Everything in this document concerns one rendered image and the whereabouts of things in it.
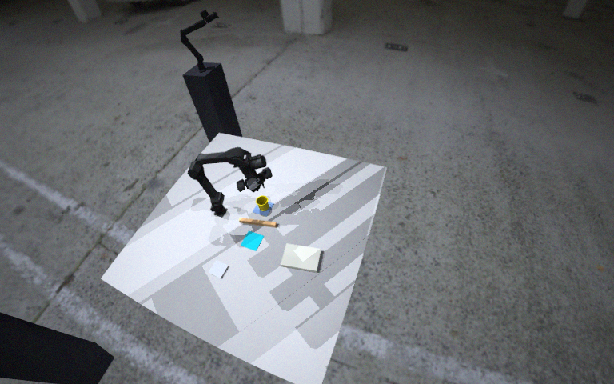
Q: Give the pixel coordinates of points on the tan wooden beam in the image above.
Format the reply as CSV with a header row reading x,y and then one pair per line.
x,y
257,222

